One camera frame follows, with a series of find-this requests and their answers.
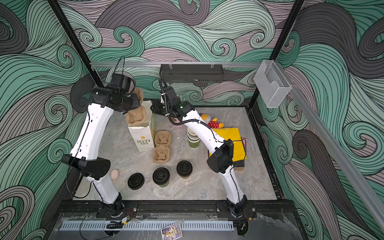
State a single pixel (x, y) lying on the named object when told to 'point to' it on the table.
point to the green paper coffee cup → (164, 185)
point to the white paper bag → (144, 135)
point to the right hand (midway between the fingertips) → (152, 107)
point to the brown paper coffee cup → (184, 177)
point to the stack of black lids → (136, 181)
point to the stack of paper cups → (193, 140)
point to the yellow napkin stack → (233, 134)
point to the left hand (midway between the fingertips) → (136, 102)
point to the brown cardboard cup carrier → (161, 154)
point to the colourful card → (172, 232)
